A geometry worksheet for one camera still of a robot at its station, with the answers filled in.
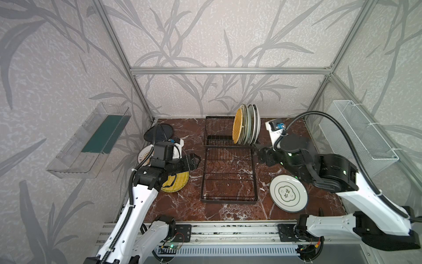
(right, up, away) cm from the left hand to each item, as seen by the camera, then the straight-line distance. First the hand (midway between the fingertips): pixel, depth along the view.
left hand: (195, 161), depth 72 cm
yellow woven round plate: (-12, -15, +16) cm, 25 cm away
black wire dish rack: (+16, -10, +21) cm, 28 cm away
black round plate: (-33, +13, +43) cm, 55 cm away
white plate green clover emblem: (+47, -19, +13) cm, 53 cm away
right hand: (+27, +10, -14) cm, 32 cm away
